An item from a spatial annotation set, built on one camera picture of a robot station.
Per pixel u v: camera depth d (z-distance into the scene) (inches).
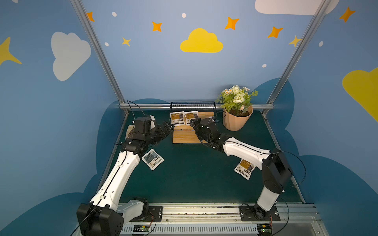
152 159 36.7
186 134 41.3
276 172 18.4
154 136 25.1
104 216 14.4
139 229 28.4
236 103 34.1
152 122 23.4
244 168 34.8
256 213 25.9
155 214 29.4
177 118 37.2
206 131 25.7
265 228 28.7
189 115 37.7
